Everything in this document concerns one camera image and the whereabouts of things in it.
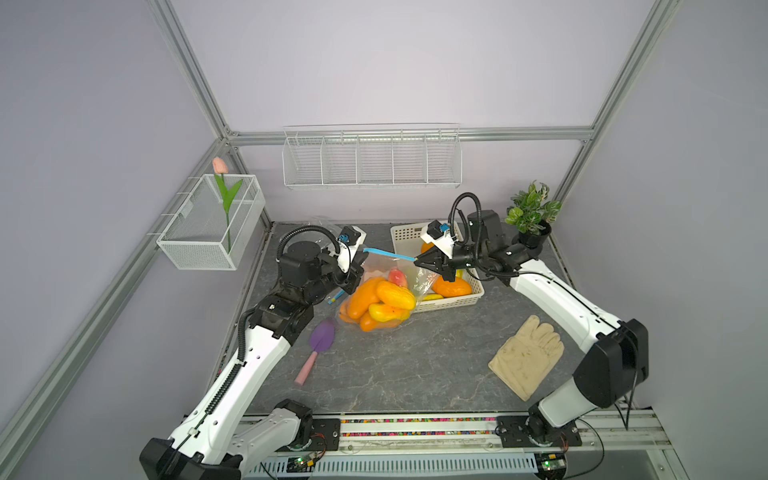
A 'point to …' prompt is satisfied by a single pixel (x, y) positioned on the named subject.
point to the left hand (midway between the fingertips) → (363, 253)
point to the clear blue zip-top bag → (378, 264)
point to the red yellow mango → (397, 277)
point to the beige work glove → (526, 360)
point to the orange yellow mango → (395, 295)
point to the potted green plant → (531, 215)
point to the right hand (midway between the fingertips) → (417, 257)
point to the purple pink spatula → (321, 338)
